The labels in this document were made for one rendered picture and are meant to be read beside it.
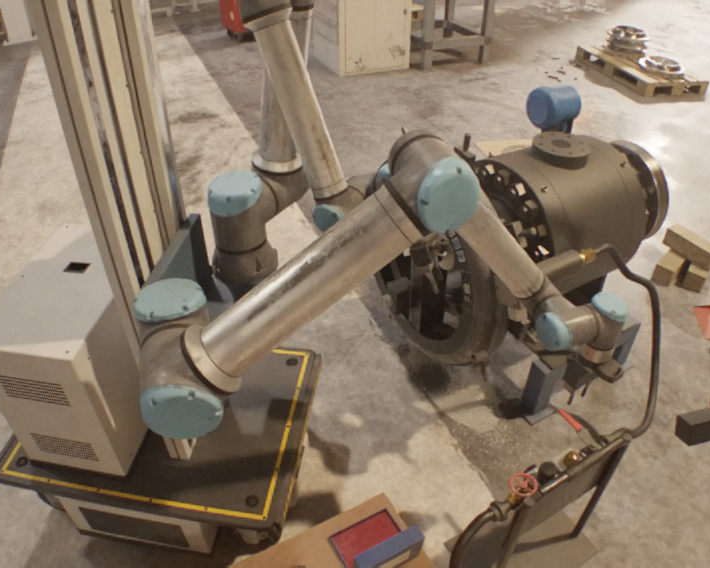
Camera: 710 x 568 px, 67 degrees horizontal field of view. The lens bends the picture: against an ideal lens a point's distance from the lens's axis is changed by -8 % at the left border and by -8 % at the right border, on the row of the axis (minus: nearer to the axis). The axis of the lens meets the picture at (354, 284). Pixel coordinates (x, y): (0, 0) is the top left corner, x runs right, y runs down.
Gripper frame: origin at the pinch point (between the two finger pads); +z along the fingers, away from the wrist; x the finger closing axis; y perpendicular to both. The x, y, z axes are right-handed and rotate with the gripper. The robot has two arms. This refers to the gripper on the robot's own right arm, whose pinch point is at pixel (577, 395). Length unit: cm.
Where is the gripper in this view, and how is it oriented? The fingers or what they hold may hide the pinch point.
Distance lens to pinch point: 167.5
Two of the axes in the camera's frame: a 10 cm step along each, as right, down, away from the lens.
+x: -8.7, 3.0, -3.8
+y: -4.9, -5.4, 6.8
